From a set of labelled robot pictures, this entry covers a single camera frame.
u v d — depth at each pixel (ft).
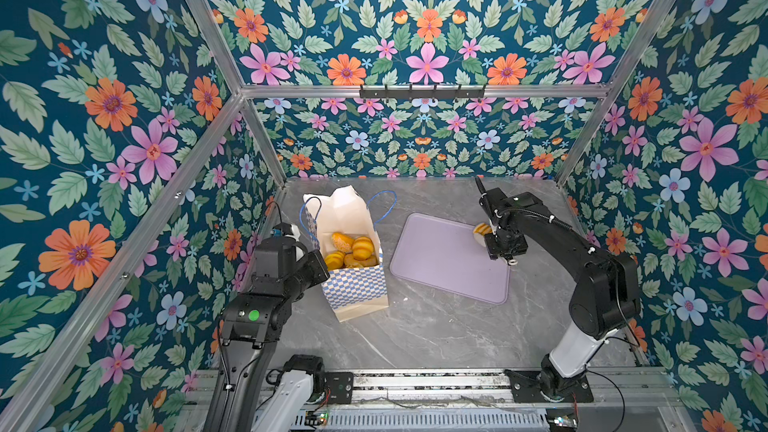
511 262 2.49
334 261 2.90
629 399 2.41
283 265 1.60
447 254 3.38
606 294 1.51
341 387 2.41
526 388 2.39
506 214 2.07
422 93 3.04
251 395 1.48
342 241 3.05
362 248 2.96
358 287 2.37
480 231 3.28
